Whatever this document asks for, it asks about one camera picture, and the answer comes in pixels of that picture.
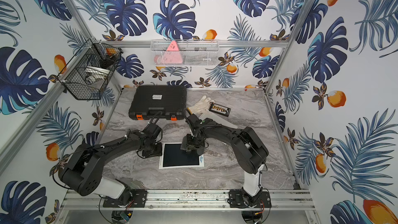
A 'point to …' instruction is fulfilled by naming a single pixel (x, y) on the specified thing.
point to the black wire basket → (93, 53)
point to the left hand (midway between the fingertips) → (159, 153)
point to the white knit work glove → (201, 107)
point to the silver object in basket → (95, 74)
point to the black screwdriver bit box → (218, 109)
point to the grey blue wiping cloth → (200, 151)
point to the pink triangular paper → (172, 55)
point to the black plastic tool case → (148, 99)
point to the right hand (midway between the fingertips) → (188, 147)
